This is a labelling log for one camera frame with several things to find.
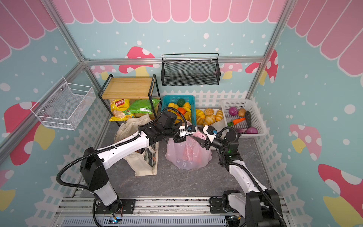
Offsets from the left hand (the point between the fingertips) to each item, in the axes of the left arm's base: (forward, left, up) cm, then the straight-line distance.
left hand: (189, 133), depth 78 cm
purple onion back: (+34, -35, -17) cm, 52 cm away
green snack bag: (+16, +29, +5) cm, 34 cm away
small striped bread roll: (+30, -24, -18) cm, 43 cm away
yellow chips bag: (+20, +47, 0) cm, 51 cm away
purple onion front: (+14, -44, -15) cm, 48 cm away
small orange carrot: (+24, -35, -18) cm, 46 cm away
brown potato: (+33, -41, -17) cm, 55 cm away
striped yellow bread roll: (+32, -9, -18) cm, 37 cm away
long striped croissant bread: (+25, -15, -18) cm, 35 cm away
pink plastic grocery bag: (-8, 0, -11) cm, 14 cm away
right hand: (-1, -4, +3) cm, 5 cm away
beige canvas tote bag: (-14, +25, -9) cm, 30 cm away
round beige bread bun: (+33, -16, -17) cm, 40 cm away
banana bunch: (+22, +1, -10) cm, 24 cm away
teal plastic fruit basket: (+41, +18, -11) cm, 46 cm away
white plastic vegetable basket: (+38, -47, -14) cm, 62 cm away
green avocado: (+40, +7, -14) cm, 43 cm away
